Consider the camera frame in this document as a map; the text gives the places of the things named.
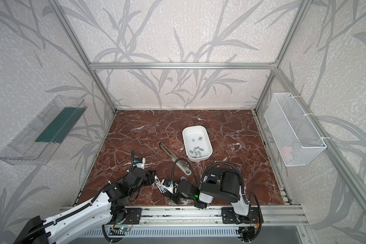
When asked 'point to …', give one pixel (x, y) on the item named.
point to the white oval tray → (197, 144)
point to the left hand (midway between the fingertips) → (155, 168)
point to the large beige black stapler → (181, 165)
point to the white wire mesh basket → (296, 138)
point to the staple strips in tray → (196, 147)
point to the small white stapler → (158, 182)
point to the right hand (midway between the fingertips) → (164, 185)
